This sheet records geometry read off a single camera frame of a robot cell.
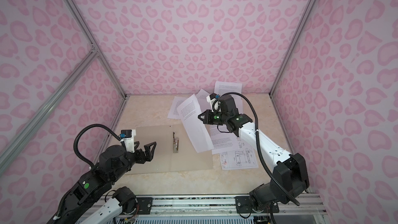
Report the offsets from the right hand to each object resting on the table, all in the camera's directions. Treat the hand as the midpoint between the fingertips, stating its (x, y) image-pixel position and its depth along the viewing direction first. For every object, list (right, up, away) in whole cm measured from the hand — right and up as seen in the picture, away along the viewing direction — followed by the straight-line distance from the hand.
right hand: (199, 115), depth 76 cm
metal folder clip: (-15, -18, +17) cm, 29 cm away
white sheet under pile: (+13, -17, +20) cm, 29 cm away
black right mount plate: (+21, -42, -2) cm, 47 cm away
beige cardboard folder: (-20, -26, +11) cm, 35 cm away
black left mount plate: (-26, -42, -2) cm, 50 cm away
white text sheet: (-5, +2, +6) cm, 9 cm away
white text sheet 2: (-19, +1, +35) cm, 40 cm away
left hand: (-23, -11, -7) cm, 26 cm away
